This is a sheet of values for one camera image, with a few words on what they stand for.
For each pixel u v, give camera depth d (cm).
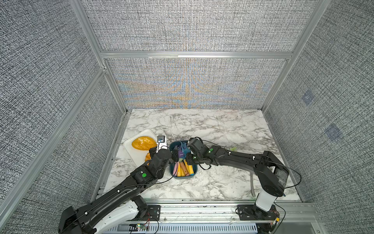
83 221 40
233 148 98
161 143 64
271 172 45
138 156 93
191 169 82
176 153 68
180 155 88
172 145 97
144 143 95
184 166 85
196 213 75
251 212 73
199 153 66
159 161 54
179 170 85
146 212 69
